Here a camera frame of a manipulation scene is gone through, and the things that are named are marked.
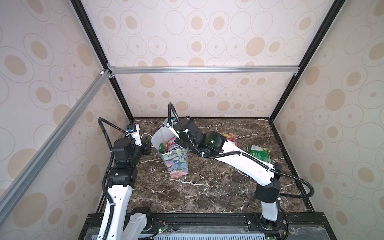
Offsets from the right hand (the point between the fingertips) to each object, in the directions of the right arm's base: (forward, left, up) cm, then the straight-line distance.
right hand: (182, 128), depth 69 cm
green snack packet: (+5, -47, -30) cm, 56 cm away
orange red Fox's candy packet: (+19, -31, -31) cm, 48 cm away
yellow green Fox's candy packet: (+4, +13, -22) cm, 25 cm away
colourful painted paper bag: (-7, +4, -14) cm, 16 cm away
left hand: (-1, +15, -3) cm, 15 cm away
